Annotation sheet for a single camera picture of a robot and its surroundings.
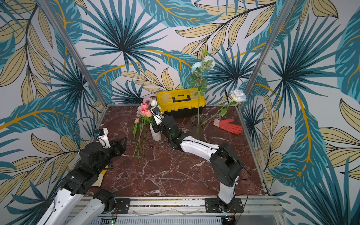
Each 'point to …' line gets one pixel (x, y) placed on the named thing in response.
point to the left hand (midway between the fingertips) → (122, 141)
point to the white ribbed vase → (156, 136)
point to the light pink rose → (138, 113)
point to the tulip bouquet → (144, 116)
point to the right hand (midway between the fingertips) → (154, 114)
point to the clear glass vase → (198, 121)
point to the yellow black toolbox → (181, 102)
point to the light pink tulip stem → (135, 128)
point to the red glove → (226, 124)
